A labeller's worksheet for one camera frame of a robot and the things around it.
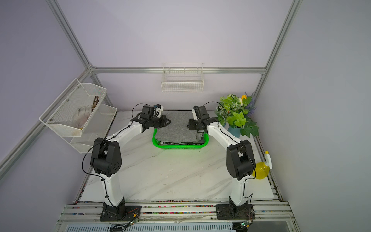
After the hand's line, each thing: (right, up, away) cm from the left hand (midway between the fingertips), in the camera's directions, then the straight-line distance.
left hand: (169, 122), depth 94 cm
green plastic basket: (+7, -16, -1) cm, 18 cm away
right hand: (+15, -2, 0) cm, 15 cm away
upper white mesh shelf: (-52, +5, -16) cm, 55 cm away
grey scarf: (+6, -5, -3) cm, 8 cm away
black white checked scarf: (0, -14, -1) cm, 14 cm away
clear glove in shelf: (-46, +3, -16) cm, 49 cm away
